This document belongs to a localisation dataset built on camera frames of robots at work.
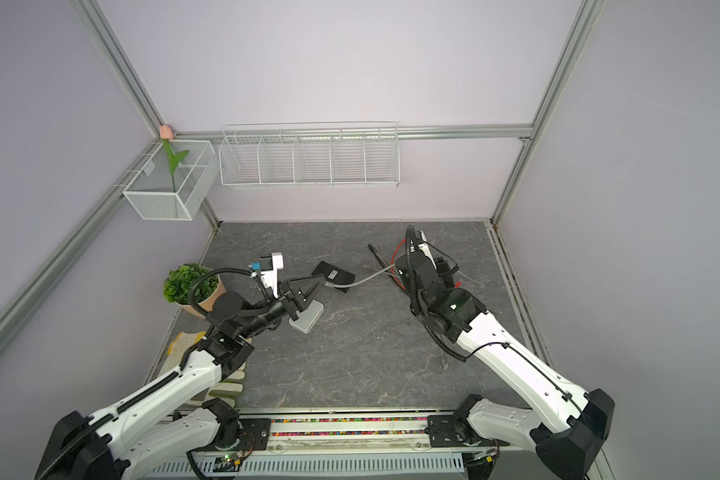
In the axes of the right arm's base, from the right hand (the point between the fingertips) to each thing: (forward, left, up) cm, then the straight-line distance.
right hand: (435, 263), depth 72 cm
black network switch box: (+15, +29, -26) cm, 42 cm away
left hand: (-8, +26, +2) cm, 27 cm away
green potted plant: (+2, +71, -12) cm, 72 cm away
